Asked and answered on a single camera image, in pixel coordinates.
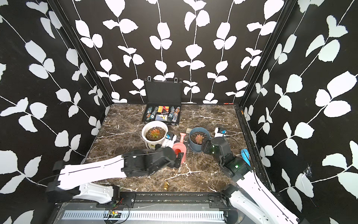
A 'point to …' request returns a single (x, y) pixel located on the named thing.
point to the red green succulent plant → (154, 133)
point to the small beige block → (189, 130)
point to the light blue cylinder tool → (245, 155)
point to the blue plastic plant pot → (195, 131)
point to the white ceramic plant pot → (150, 141)
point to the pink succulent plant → (199, 139)
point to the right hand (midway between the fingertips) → (204, 138)
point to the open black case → (162, 100)
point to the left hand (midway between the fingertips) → (177, 150)
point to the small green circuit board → (114, 214)
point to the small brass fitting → (166, 185)
